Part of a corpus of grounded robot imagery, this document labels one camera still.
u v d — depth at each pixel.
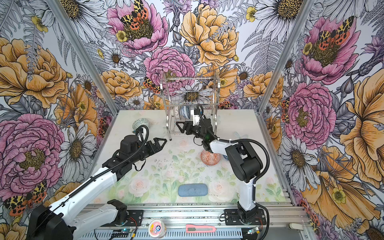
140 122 1.11
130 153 0.61
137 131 0.72
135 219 0.73
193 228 0.71
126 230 0.71
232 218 0.74
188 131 0.82
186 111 1.05
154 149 0.69
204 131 0.75
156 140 0.71
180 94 1.15
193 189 0.80
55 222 0.39
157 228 0.63
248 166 0.52
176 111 1.05
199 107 0.82
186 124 0.81
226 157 0.94
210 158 0.94
